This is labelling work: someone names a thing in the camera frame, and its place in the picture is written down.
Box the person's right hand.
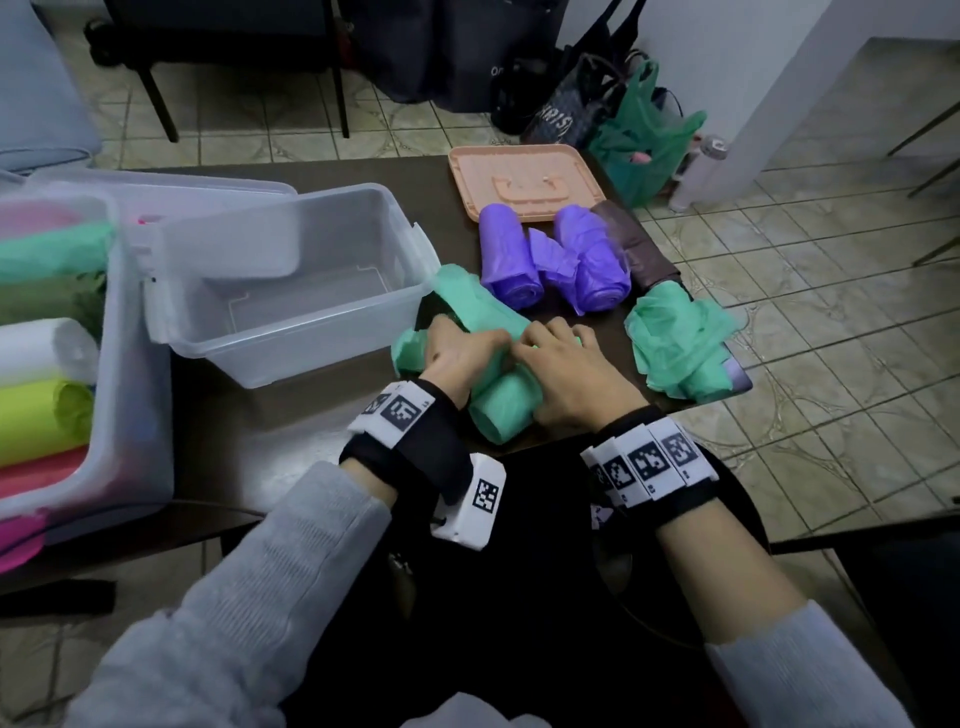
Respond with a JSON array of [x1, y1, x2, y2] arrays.
[[511, 316, 650, 435]]

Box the person's left hand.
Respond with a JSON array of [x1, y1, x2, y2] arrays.
[[418, 314, 515, 410]]

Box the small clear plastic bin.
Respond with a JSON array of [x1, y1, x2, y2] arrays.
[[142, 182, 444, 391]]

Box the clear lid pink handle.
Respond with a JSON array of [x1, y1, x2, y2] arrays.
[[26, 166, 303, 280]]

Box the large clear storage bin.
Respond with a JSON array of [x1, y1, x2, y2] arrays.
[[0, 187, 176, 577]]

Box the white bag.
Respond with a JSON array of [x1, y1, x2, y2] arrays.
[[0, 317, 101, 389]]

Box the olive green bag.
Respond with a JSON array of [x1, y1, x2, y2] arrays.
[[0, 272, 108, 340]]

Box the yellow-green bag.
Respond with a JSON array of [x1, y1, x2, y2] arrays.
[[0, 378, 97, 469]]

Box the red plastic bag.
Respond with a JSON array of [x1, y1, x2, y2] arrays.
[[0, 447, 91, 502]]

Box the person's left forearm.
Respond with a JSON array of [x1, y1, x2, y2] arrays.
[[63, 458, 400, 728]]

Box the person's right forearm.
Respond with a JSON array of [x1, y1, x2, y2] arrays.
[[654, 498, 918, 728]]

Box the person's black trousers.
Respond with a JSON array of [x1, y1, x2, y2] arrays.
[[281, 434, 751, 728]]

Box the black left wristband with markers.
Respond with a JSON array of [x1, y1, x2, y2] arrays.
[[338, 378, 476, 506]]

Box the black wristband with markers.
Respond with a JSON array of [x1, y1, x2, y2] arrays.
[[338, 378, 476, 506], [581, 404, 723, 535]]

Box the black right wristband with markers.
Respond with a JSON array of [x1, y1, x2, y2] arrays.
[[581, 404, 723, 535]]

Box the black round stool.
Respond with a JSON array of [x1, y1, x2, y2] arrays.
[[590, 442, 772, 654]]

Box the black smartphone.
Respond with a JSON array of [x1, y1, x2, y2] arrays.
[[386, 551, 419, 622]]

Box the green plastic bag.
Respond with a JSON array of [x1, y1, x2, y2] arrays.
[[587, 58, 710, 211]]

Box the dark patterned bag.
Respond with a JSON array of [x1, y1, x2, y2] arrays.
[[521, 0, 652, 149]]

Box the black side table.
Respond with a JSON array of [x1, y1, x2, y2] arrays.
[[770, 509, 960, 728]]

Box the thin metal chair legs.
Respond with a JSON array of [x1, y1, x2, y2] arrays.
[[884, 99, 960, 269]]

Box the black chair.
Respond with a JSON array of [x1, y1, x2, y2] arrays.
[[86, 0, 354, 145]]

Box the pair of black shoes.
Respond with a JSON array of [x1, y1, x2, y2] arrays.
[[82, 16, 123, 69]]

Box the blue-grey floor mat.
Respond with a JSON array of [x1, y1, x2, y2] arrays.
[[0, 0, 104, 176]]

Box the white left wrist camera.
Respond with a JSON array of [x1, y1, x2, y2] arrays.
[[429, 452, 509, 554]]

